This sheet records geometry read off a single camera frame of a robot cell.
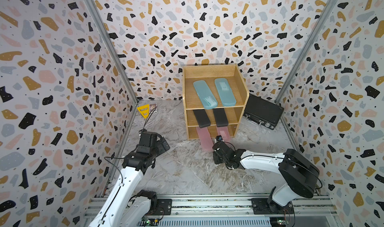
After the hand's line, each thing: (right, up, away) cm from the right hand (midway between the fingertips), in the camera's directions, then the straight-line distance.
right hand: (214, 155), depth 90 cm
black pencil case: (+4, +22, -2) cm, 23 cm away
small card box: (-45, +31, +27) cm, 61 cm away
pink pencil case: (+7, +13, +10) cm, 18 cm away
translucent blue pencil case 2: (-6, +35, -10) cm, 37 cm away
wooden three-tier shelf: (-3, +49, -1) cm, 49 cm away
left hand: (-29, +8, -11) cm, 32 cm away
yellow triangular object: (-51, +27, +24) cm, 63 cm away
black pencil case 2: (-8, +22, -2) cm, 24 cm away
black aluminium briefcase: (+37, +26, +21) cm, 50 cm away
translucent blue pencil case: (+6, +35, -10) cm, 37 cm away
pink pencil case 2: (-5, +9, +9) cm, 13 cm away
